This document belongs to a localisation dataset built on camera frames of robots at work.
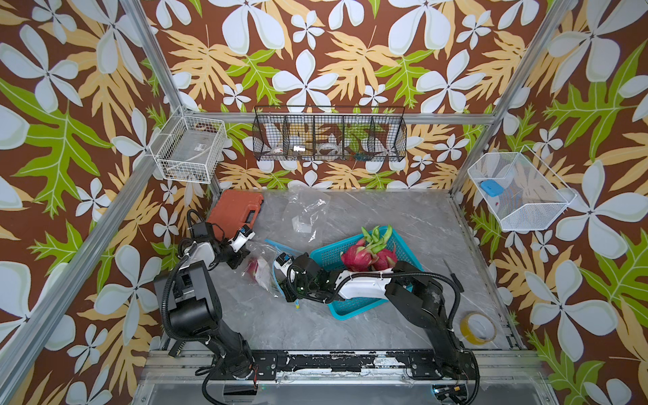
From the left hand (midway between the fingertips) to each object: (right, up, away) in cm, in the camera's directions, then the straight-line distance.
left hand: (244, 247), depth 94 cm
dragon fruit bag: (+5, -5, -8) cm, 11 cm away
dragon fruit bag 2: (+51, -3, -8) cm, 52 cm away
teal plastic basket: (+33, -3, -1) cm, 33 cm away
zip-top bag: (+8, -6, -9) cm, 13 cm away
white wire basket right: (+96, +19, -12) cm, 99 cm away
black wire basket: (+33, +45, +4) cm, 56 cm away
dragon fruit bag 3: (+42, -2, -10) cm, 43 cm away
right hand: (+13, -13, -9) cm, 20 cm away
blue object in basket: (+89, +22, -8) cm, 92 cm away
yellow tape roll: (+81, -25, -12) cm, 86 cm away
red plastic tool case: (-9, +15, +14) cm, 22 cm away
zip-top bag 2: (+22, +14, +11) cm, 28 cm away
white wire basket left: (-16, +36, -8) cm, 40 cm away
